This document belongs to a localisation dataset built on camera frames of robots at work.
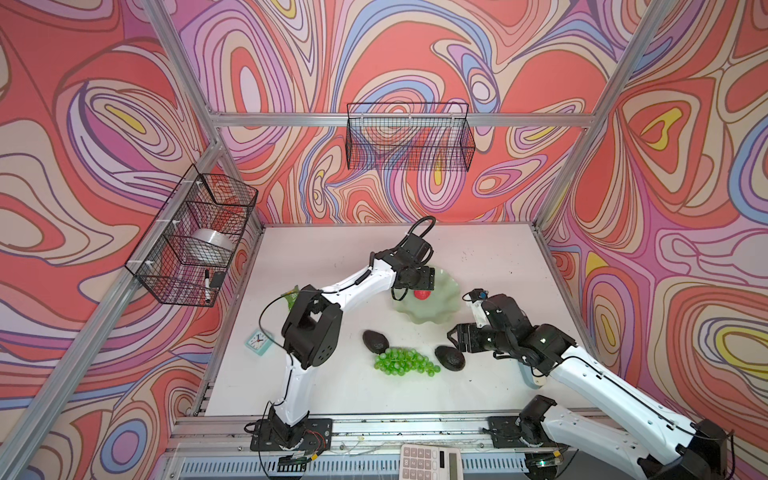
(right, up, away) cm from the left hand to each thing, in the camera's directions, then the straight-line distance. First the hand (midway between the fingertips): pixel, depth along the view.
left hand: (428, 278), depth 90 cm
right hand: (+7, -16, -13) cm, 22 cm away
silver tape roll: (-55, +9, -21) cm, 59 cm away
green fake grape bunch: (-9, -23, -8) cm, 26 cm away
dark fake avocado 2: (-16, -18, -4) cm, 25 cm away
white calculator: (-4, -41, -22) cm, 47 cm away
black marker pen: (-57, 0, -19) cm, 60 cm away
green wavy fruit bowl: (+5, -10, +5) cm, 12 cm away
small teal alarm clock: (-51, -19, -4) cm, 54 cm away
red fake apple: (-1, -6, +5) cm, 8 cm away
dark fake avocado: (+5, -21, -9) cm, 24 cm away
